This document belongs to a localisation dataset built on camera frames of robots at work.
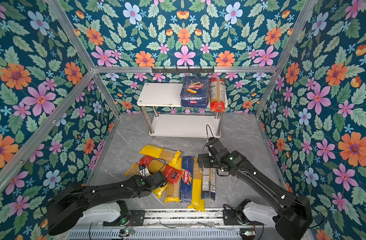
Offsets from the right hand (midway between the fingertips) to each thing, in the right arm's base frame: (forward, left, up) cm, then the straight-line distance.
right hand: (204, 159), depth 78 cm
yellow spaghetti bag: (-1, +41, -12) cm, 43 cm away
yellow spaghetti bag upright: (-12, +17, -13) cm, 25 cm away
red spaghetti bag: (-3, +19, -11) cm, 22 cm away
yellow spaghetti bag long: (-18, +4, -12) cm, 22 cm away
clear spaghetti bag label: (-12, -2, -13) cm, 17 cm away
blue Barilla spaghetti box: (-6, +10, -11) cm, 16 cm away
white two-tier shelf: (+46, +35, +7) cm, 58 cm away
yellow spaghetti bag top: (+10, +23, -11) cm, 28 cm away
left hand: (-7, +26, -14) cm, 30 cm away
